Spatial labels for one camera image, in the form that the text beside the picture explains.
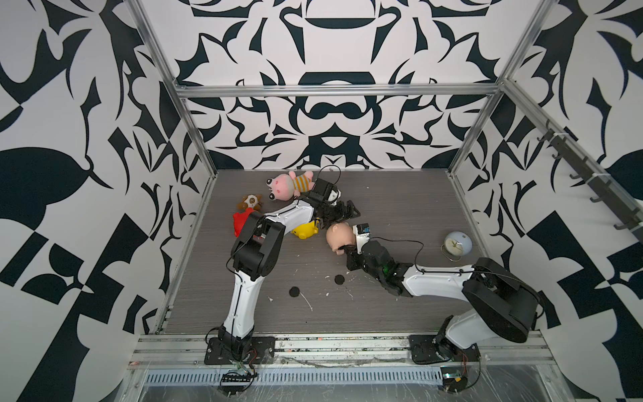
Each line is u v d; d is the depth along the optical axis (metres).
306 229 0.94
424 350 0.74
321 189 0.81
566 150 0.65
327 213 0.85
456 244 0.90
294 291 0.85
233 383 0.73
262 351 0.74
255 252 0.56
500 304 0.44
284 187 1.07
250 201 1.05
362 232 0.77
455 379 0.71
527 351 0.75
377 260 0.67
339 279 0.89
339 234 0.88
